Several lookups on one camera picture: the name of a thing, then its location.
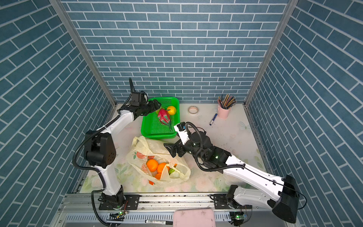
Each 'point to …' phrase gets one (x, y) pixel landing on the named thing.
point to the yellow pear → (171, 110)
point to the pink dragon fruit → (164, 117)
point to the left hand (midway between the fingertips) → (157, 105)
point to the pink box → (194, 218)
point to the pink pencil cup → (222, 113)
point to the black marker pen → (157, 222)
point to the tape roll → (193, 109)
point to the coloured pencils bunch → (226, 102)
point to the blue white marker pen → (213, 119)
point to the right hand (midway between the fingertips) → (169, 137)
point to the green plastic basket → (151, 126)
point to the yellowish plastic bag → (175, 170)
